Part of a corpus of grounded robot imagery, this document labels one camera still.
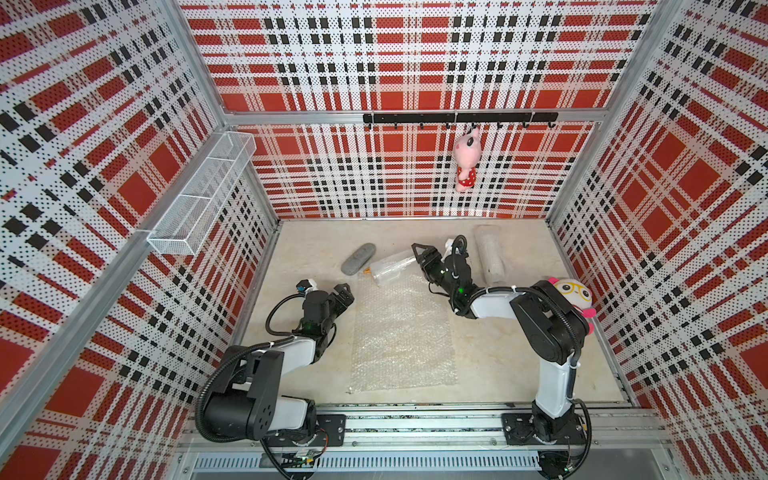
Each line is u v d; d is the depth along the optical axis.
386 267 0.89
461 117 0.89
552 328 0.51
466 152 0.91
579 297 0.91
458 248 0.86
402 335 0.90
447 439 0.73
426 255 0.84
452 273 0.72
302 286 0.81
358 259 1.07
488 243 1.05
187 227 0.93
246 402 0.42
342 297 0.84
